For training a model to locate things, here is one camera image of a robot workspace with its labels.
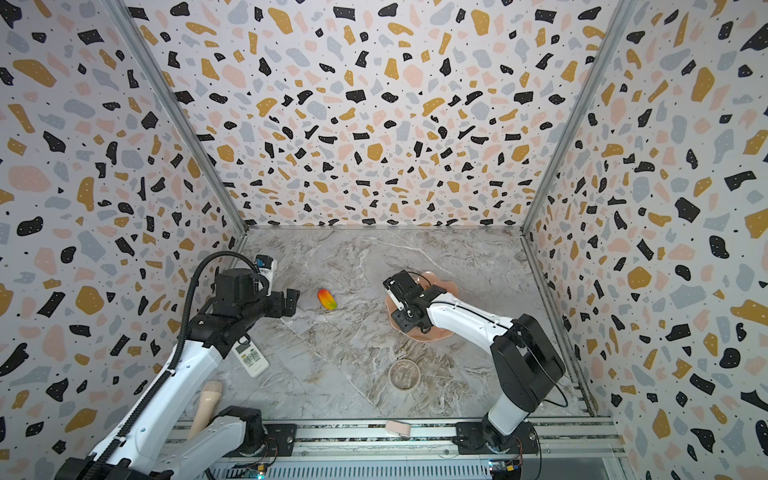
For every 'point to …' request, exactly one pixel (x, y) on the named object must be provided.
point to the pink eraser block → (398, 427)
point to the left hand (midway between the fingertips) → (279, 285)
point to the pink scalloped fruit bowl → (428, 335)
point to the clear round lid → (404, 374)
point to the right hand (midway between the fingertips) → (403, 308)
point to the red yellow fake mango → (327, 299)
